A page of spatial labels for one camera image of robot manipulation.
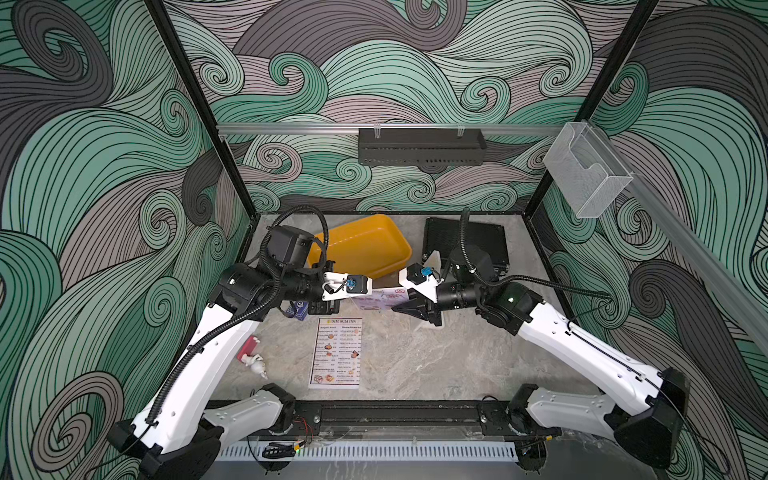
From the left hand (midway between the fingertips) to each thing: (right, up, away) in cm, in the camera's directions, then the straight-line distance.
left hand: (353, 280), depth 62 cm
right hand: (+9, -5, +2) cm, 11 cm away
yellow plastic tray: (+4, +6, +48) cm, 49 cm away
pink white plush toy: (-31, -24, +19) cm, 44 cm away
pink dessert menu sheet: (+6, -4, +1) cm, 7 cm away
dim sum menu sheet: (-6, -24, +22) cm, 34 cm away
